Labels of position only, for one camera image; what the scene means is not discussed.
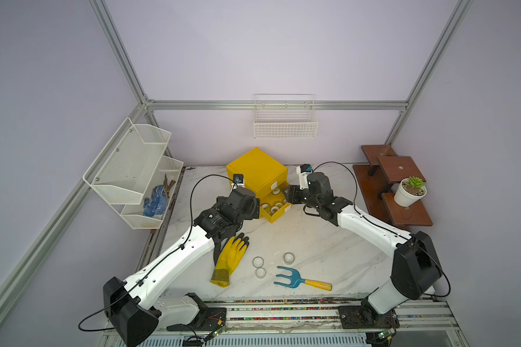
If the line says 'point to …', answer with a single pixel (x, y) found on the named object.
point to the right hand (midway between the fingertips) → (288, 192)
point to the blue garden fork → (297, 280)
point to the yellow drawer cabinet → (265, 177)
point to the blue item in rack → (157, 203)
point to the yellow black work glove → (228, 254)
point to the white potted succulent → (409, 191)
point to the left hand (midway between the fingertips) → (240, 200)
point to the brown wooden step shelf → (393, 187)
